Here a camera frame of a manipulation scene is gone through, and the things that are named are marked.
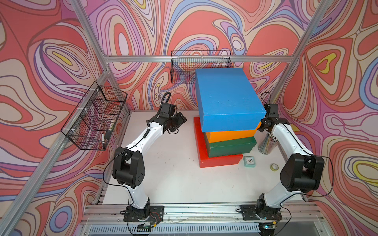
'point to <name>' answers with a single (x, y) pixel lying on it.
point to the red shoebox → (204, 161)
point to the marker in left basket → (103, 141)
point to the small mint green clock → (249, 162)
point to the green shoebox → (229, 147)
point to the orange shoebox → (216, 136)
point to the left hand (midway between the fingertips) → (185, 121)
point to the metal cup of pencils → (268, 144)
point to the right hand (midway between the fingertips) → (247, 125)
